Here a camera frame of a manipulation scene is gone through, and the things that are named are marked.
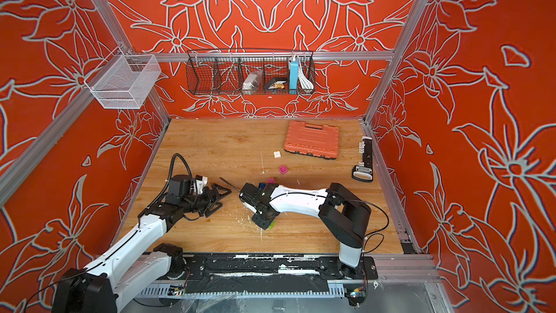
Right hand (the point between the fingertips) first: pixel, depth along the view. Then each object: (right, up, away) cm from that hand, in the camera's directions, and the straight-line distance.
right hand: (260, 221), depth 82 cm
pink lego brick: (+4, +14, +12) cm, 19 cm away
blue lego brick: (0, +12, +11) cm, 16 cm away
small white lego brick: (+7, +25, +21) cm, 33 cm away
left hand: (-12, +10, -2) cm, 16 cm away
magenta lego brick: (+10, +18, +15) cm, 25 cm away
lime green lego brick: (+5, +2, -8) cm, 9 cm away
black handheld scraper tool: (+47, +17, +15) cm, 52 cm away
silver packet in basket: (-4, +57, +10) cm, 58 cm away
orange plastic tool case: (+25, +32, +21) cm, 45 cm away
